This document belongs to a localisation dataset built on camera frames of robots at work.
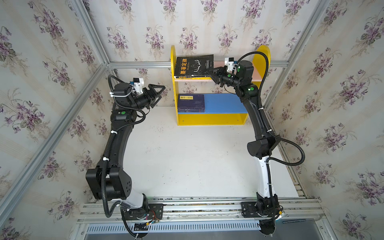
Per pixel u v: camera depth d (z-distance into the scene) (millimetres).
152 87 637
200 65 770
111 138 472
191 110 974
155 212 723
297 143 498
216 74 698
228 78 678
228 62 722
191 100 1001
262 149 601
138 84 662
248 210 730
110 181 414
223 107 1019
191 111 985
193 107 966
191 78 771
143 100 633
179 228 765
